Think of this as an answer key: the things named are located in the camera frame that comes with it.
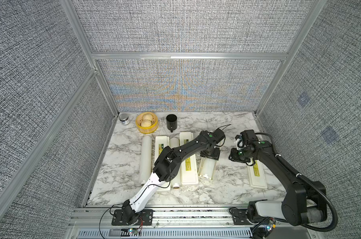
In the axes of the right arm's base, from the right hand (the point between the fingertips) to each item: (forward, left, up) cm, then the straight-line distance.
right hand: (232, 153), depth 85 cm
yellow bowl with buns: (+28, +53, -5) cm, 60 cm away
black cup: (+28, +36, -3) cm, 45 cm away
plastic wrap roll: (0, +51, -6) cm, 51 cm away
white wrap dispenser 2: (-7, +25, -2) cm, 26 cm away
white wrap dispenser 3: (+9, +41, -2) cm, 42 cm away
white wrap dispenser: (-11, -14, -7) cm, 19 cm away
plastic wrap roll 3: (-7, +15, -3) cm, 17 cm away
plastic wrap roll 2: (+11, +33, -5) cm, 35 cm away
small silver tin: (+32, +71, -6) cm, 78 cm away
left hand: (+1, +8, -6) cm, 10 cm away
